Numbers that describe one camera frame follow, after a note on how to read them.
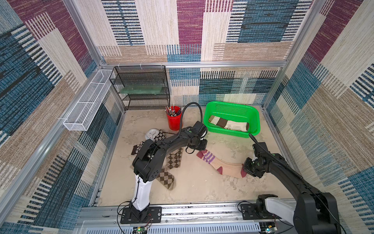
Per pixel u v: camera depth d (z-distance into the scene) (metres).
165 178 0.85
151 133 1.02
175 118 0.97
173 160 0.91
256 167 0.72
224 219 0.73
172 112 0.97
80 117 0.92
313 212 0.40
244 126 1.05
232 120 1.12
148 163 0.55
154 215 0.75
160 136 0.99
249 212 0.73
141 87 1.05
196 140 0.73
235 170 0.87
